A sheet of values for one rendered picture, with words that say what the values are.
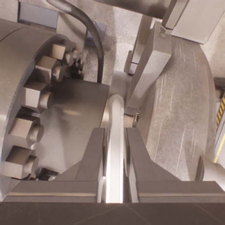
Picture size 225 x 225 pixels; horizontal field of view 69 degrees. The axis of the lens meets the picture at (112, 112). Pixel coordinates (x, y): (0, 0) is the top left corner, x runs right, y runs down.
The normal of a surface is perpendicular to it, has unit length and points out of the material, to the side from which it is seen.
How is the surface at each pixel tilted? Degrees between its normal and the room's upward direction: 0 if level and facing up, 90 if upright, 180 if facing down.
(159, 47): 49
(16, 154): 63
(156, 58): 41
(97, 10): 0
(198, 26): 23
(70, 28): 0
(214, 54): 0
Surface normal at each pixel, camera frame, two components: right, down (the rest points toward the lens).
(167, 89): -0.42, -0.40
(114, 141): -0.01, 0.25
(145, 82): -0.18, 0.84
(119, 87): 0.19, -0.61
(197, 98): 0.14, -0.32
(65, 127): 0.00, -0.07
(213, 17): -0.12, 0.65
